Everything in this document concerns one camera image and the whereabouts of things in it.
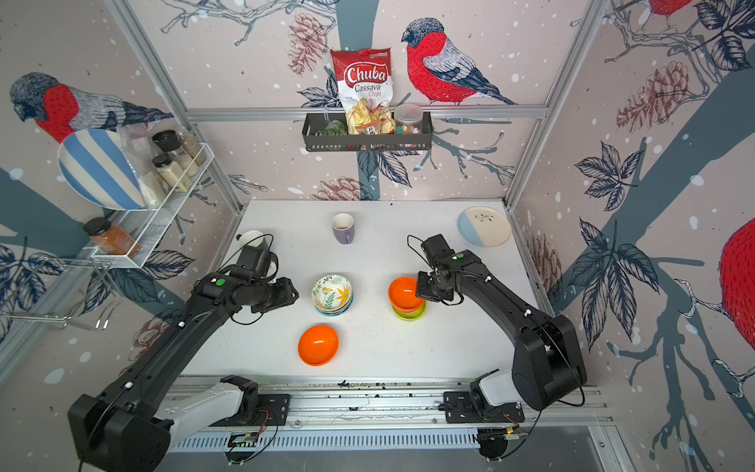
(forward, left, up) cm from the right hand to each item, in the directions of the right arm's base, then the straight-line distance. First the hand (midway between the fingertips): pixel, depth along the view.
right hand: (421, 290), depth 85 cm
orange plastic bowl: (-2, +6, 0) cm, 6 cm away
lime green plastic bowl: (-6, +3, -6) cm, 8 cm away
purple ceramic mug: (+28, +28, -3) cm, 40 cm away
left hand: (-4, +35, +7) cm, 35 cm away
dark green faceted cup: (+18, +58, +1) cm, 61 cm away
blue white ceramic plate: (+35, -28, -10) cm, 46 cm away
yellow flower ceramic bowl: (+1, +28, -5) cm, 28 cm away
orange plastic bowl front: (-14, +30, -7) cm, 34 cm away
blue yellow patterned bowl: (-6, +25, -4) cm, 26 cm away
